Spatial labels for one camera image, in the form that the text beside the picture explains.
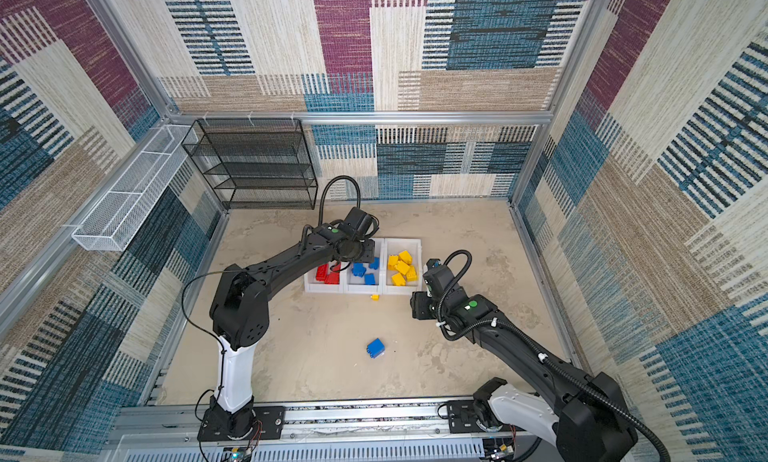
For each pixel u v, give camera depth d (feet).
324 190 2.55
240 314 1.70
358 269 3.24
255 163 3.60
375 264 3.30
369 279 3.17
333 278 3.19
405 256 3.34
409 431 2.38
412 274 3.19
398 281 3.16
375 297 3.08
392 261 3.27
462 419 2.39
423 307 2.39
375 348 2.77
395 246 3.36
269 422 2.40
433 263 2.48
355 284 3.15
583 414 1.28
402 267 3.16
